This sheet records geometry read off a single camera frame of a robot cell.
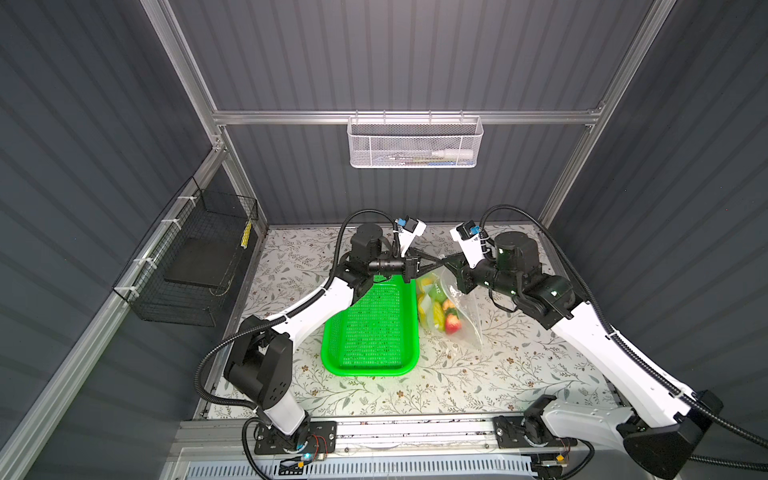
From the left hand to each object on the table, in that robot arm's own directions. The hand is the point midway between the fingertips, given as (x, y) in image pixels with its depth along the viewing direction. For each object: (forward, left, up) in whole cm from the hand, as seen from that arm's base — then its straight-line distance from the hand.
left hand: (441, 261), depth 71 cm
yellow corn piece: (-2, +3, -19) cm, 19 cm away
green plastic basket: (-4, +16, -30) cm, 35 cm away
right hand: (-1, -2, +2) cm, 3 cm away
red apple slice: (-9, -4, -17) cm, 19 cm away
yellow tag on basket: (+16, +52, -5) cm, 55 cm away
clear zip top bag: (-10, -5, -6) cm, 13 cm away
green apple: (-5, +1, -7) cm, 9 cm away
